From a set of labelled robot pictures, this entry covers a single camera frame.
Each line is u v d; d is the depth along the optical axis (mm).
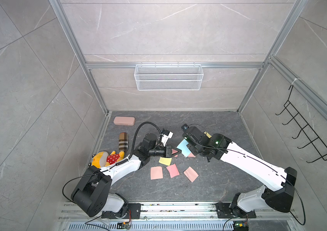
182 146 742
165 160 918
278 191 409
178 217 729
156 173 866
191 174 862
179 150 752
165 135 733
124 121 1121
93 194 418
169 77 1004
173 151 760
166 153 685
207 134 1036
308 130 675
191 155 649
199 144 513
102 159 851
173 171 880
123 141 975
